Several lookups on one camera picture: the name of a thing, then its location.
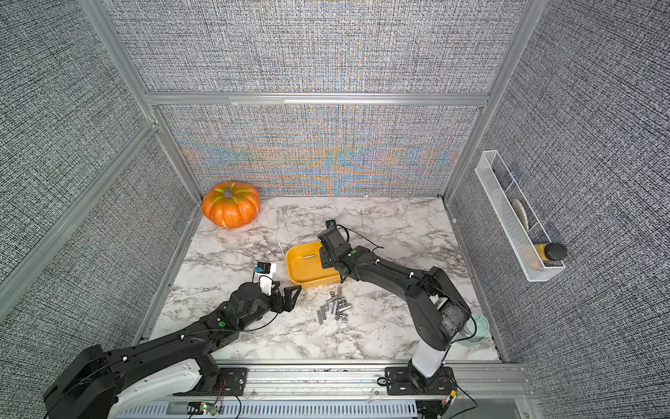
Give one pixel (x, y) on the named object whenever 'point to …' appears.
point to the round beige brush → (521, 213)
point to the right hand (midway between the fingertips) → (328, 243)
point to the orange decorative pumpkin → (231, 204)
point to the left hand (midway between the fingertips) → (295, 284)
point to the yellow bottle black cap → (554, 251)
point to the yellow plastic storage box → (304, 268)
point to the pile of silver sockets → (338, 305)
